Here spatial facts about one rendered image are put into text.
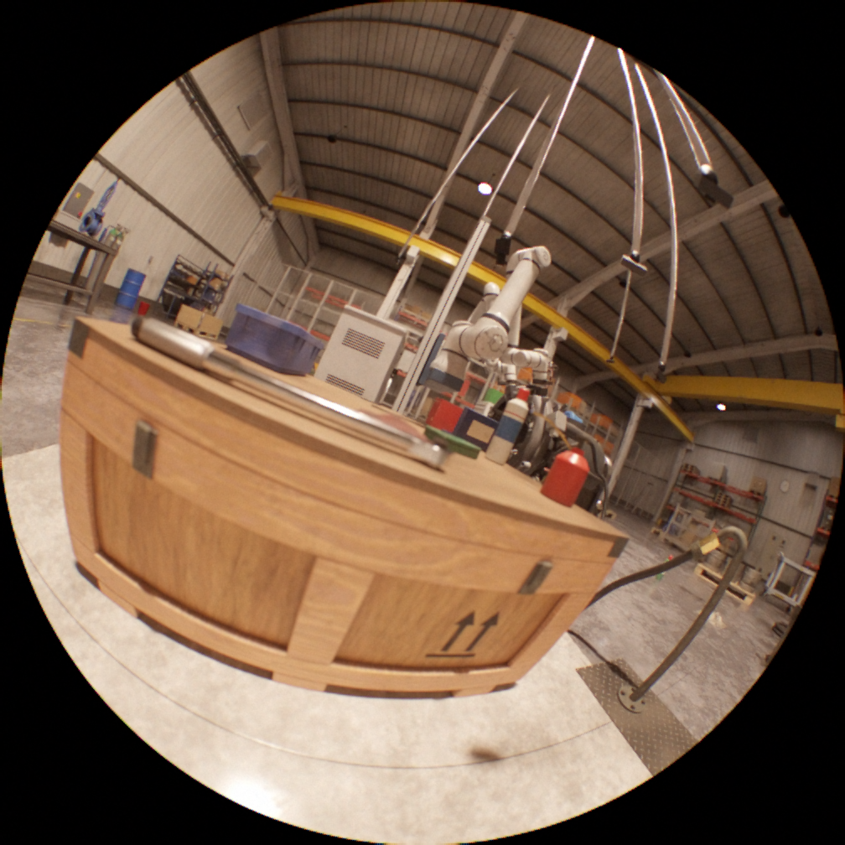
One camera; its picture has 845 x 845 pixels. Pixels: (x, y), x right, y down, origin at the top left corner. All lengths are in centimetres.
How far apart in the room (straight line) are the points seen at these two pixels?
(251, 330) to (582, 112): 817
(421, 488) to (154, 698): 55
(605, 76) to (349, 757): 863
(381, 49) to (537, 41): 366
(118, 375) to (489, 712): 86
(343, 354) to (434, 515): 116
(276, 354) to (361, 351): 74
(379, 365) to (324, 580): 114
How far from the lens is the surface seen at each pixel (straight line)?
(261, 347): 71
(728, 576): 96
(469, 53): 849
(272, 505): 30
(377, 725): 61
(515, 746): 73
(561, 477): 56
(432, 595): 41
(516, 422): 79
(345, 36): 974
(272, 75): 1054
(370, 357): 136
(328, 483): 28
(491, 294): 202
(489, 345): 122
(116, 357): 40
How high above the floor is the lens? 54
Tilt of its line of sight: 3 degrees down
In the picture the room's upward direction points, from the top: 24 degrees clockwise
